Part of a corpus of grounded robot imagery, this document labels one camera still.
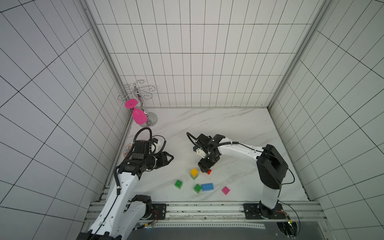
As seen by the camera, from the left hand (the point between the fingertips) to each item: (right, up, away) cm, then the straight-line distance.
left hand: (168, 161), depth 76 cm
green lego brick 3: (+15, -15, +1) cm, 21 cm away
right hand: (+20, -3, +10) cm, 23 cm away
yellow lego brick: (+13, -7, +3) cm, 15 cm away
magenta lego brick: (+30, -16, +2) cm, 34 cm away
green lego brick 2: (+5, -13, +3) cm, 14 cm away
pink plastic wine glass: (-22, +24, +16) cm, 36 cm away
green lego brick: (+13, -11, +7) cm, 19 cm away
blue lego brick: (+21, -15, +3) cm, 26 cm away
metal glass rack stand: (-21, +39, +16) cm, 47 cm away
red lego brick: (+22, -8, +8) cm, 25 cm away
